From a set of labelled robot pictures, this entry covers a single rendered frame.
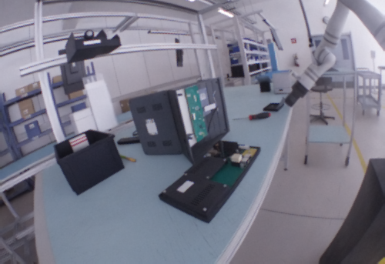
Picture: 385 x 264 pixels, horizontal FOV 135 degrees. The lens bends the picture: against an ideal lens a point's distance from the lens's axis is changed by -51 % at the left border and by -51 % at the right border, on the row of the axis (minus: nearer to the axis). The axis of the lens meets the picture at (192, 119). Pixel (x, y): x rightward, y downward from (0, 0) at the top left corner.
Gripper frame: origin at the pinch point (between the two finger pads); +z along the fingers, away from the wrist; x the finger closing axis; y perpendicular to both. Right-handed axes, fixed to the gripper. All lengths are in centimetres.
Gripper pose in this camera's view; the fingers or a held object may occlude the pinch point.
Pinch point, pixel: (276, 108)
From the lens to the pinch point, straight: 83.4
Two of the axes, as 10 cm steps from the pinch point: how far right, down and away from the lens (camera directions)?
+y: 7.1, 6.6, -2.4
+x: 5.7, -3.4, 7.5
